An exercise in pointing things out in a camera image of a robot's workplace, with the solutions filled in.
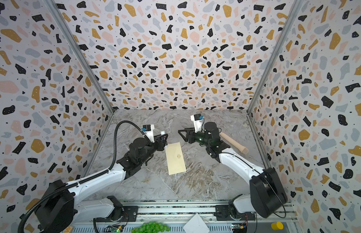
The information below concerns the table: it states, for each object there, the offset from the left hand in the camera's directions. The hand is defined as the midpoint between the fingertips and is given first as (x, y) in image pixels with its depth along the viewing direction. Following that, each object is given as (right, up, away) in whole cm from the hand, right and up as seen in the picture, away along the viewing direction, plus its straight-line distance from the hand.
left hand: (166, 132), depth 76 cm
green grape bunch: (-5, -43, -8) cm, 45 cm away
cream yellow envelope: (+3, -18, +19) cm, 26 cm away
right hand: (+7, +2, 0) cm, 7 cm away
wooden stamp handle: (+48, -13, +18) cm, 53 cm away
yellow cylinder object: (+52, -42, -9) cm, 68 cm away
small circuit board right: (+37, -47, -5) cm, 59 cm away
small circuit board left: (-24, -46, -6) cm, 52 cm away
